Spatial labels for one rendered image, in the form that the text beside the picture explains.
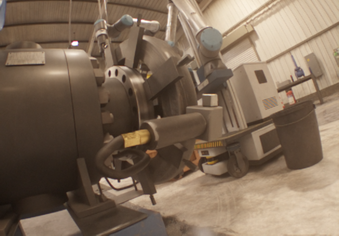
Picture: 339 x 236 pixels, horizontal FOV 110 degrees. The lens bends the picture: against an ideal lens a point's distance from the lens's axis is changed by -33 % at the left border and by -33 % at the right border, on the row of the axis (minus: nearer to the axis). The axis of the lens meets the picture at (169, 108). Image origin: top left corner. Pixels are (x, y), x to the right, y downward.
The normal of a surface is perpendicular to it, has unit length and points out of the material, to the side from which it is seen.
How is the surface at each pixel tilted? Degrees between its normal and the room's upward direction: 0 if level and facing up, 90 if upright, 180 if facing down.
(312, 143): 93
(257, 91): 90
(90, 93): 91
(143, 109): 103
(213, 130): 113
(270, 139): 90
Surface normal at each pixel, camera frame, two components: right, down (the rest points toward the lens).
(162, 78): -0.73, 0.09
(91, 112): 0.67, -0.11
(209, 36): -0.08, -0.07
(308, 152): -0.44, 0.02
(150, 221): 0.63, -0.31
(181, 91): 0.15, -0.14
